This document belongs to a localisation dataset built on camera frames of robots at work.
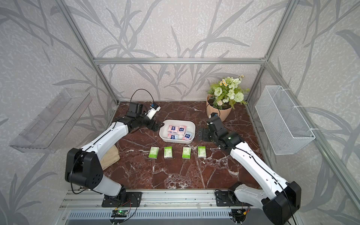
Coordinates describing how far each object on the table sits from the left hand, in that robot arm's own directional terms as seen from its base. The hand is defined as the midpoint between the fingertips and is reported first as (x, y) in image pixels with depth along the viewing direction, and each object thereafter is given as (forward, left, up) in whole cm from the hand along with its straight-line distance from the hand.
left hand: (158, 119), depth 86 cm
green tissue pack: (-15, -28, -15) cm, 35 cm away
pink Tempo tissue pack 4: (-3, -19, -15) cm, 24 cm away
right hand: (-10, -28, +3) cm, 30 cm away
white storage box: (0, -1, -16) cm, 16 cm away
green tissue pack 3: (-15, -6, -15) cm, 22 cm away
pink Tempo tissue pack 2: (+2, -14, -15) cm, 20 cm away
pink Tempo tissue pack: (+2, -8, -15) cm, 17 cm away
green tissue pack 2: (-15, -18, -15) cm, 28 cm away
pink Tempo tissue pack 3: (-4, -8, -15) cm, 17 cm away
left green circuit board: (-46, +16, -19) cm, 53 cm away
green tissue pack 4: (-15, +3, -16) cm, 22 cm away
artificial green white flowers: (+12, -43, +13) cm, 47 cm away
